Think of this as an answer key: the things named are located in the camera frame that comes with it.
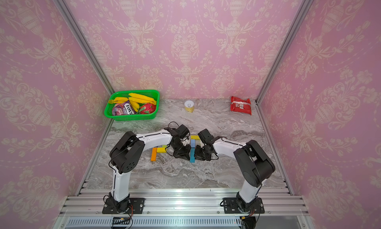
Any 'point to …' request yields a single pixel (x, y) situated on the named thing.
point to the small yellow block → (161, 150)
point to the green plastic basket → (154, 94)
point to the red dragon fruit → (147, 108)
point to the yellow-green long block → (195, 137)
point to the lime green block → (164, 145)
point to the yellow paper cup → (189, 105)
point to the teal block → (192, 159)
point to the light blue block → (193, 143)
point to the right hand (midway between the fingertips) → (192, 160)
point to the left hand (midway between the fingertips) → (190, 159)
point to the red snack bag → (238, 104)
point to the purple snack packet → (123, 108)
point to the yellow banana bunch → (134, 98)
